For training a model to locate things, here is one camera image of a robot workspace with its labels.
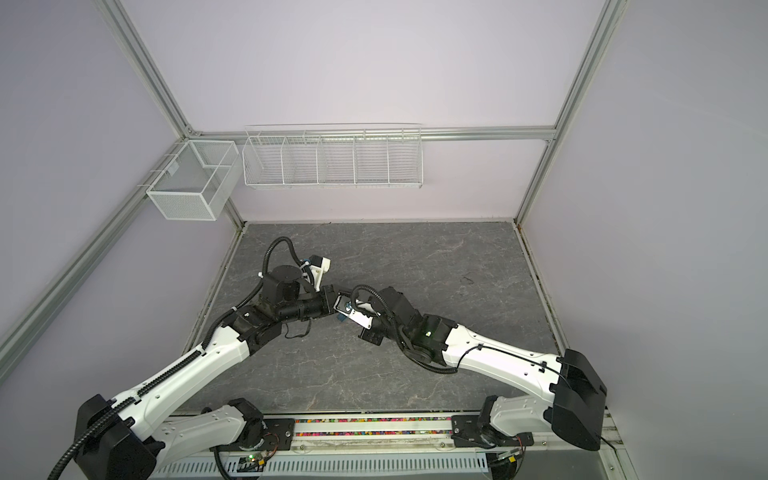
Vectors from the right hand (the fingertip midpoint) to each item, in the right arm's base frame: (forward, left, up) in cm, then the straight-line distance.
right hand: (357, 310), depth 73 cm
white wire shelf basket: (+52, +9, +11) cm, 54 cm away
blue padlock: (+1, +5, -6) cm, 7 cm away
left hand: (+1, 0, +2) cm, 3 cm away
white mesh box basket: (+46, +57, +6) cm, 74 cm away
